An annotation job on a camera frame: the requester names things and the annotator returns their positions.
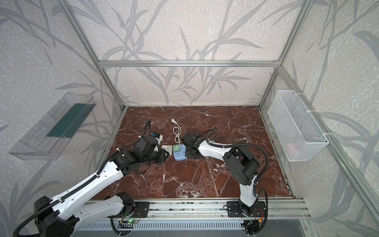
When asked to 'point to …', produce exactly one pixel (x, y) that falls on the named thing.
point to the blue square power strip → (180, 155)
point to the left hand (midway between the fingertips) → (170, 150)
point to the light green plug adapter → (176, 148)
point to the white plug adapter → (168, 148)
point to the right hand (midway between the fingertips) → (190, 149)
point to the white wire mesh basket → (301, 137)
